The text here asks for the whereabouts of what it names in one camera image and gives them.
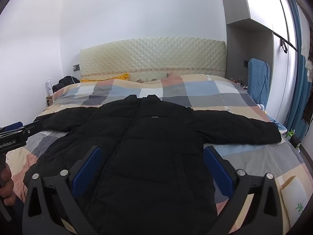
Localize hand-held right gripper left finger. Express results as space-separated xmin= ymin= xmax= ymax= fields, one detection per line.
xmin=22 ymin=146 xmax=103 ymax=235

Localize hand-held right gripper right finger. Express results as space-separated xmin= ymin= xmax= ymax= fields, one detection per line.
xmin=203 ymin=146 xmax=291 ymax=235

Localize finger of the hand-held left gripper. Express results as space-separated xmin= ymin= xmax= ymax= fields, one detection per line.
xmin=0 ymin=122 xmax=22 ymax=134
xmin=21 ymin=120 xmax=42 ymax=137

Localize black puffer jacket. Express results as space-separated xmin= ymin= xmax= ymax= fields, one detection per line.
xmin=23 ymin=94 xmax=282 ymax=235

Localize black clothes pile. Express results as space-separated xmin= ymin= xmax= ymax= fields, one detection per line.
xmin=52 ymin=76 xmax=81 ymax=93

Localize person's left hand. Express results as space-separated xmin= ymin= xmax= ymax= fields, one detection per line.
xmin=0 ymin=164 xmax=15 ymax=205

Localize white spray bottle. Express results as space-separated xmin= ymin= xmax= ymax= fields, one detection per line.
xmin=45 ymin=79 xmax=54 ymax=96

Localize light blue cloth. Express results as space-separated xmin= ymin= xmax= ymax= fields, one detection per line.
xmin=265 ymin=114 xmax=286 ymax=131

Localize cream printed bed sheet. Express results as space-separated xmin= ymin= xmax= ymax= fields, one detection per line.
xmin=274 ymin=162 xmax=310 ymax=235

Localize plaid duvet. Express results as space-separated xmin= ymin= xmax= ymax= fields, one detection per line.
xmin=5 ymin=74 xmax=306 ymax=235

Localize small items on side table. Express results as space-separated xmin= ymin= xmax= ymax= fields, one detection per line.
xmin=230 ymin=78 xmax=248 ymax=89

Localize blue cushion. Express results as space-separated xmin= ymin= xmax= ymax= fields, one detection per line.
xmin=247 ymin=58 xmax=271 ymax=106

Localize yellow cloth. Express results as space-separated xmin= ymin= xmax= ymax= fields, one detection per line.
xmin=81 ymin=72 xmax=130 ymax=83

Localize blue curtain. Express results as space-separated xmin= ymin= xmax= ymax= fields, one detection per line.
xmin=285 ymin=0 xmax=313 ymax=137

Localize dark patterned cloth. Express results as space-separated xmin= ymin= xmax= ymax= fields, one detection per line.
xmin=302 ymin=98 xmax=313 ymax=125

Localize beige floral pillow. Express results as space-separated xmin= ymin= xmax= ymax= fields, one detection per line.
xmin=130 ymin=73 xmax=181 ymax=84

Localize grey built-in wardrobe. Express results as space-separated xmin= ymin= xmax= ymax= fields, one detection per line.
xmin=218 ymin=0 xmax=301 ymax=128

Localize cream quilted headboard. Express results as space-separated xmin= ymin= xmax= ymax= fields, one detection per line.
xmin=79 ymin=37 xmax=227 ymax=82

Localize black hanging rod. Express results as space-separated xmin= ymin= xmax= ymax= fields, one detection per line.
xmin=273 ymin=31 xmax=300 ymax=53

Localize white hanging garment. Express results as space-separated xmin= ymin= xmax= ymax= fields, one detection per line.
xmin=301 ymin=22 xmax=313 ymax=84

